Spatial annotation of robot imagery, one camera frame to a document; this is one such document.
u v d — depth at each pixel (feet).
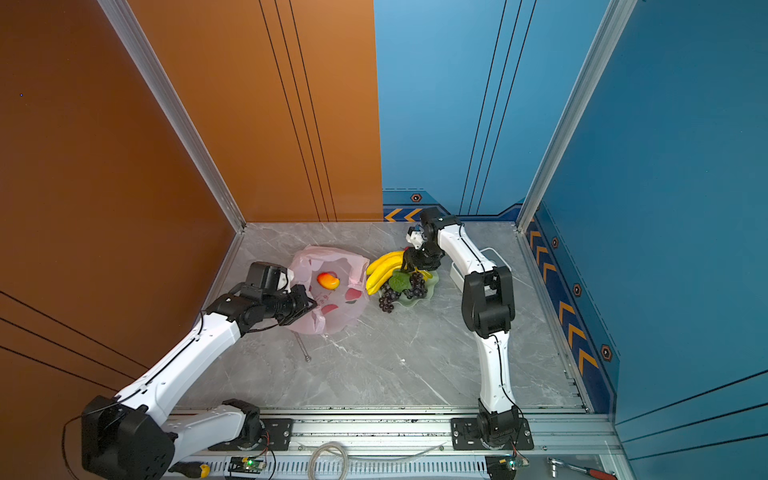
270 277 2.08
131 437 1.28
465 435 2.38
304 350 2.89
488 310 1.90
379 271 2.99
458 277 3.19
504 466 2.29
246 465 2.32
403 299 3.16
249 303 1.93
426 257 2.73
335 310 3.15
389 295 2.96
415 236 3.00
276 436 2.42
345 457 2.28
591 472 2.20
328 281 3.26
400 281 2.94
